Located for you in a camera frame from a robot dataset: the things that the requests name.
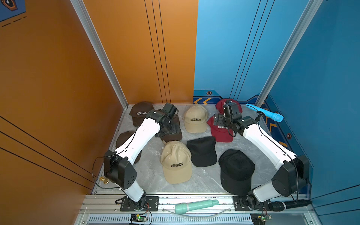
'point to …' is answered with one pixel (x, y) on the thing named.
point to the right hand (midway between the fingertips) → (221, 118)
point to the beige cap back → (195, 119)
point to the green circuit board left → (137, 217)
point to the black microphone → (279, 206)
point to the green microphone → (182, 207)
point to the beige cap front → (176, 158)
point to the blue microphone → (275, 117)
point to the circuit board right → (258, 219)
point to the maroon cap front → (220, 134)
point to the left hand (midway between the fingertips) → (172, 130)
